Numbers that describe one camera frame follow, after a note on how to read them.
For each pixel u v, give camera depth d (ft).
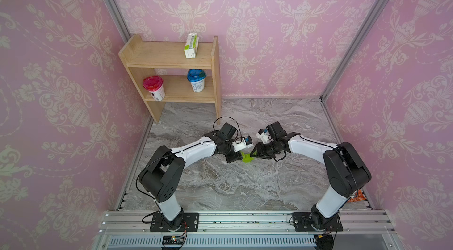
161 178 1.51
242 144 2.56
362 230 2.40
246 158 2.93
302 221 2.39
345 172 1.54
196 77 2.87
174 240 2.38
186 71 2.93
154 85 2.73
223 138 2.32
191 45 2.50
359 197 2.61
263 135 2.87
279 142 2.29
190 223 2.44
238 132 2.49
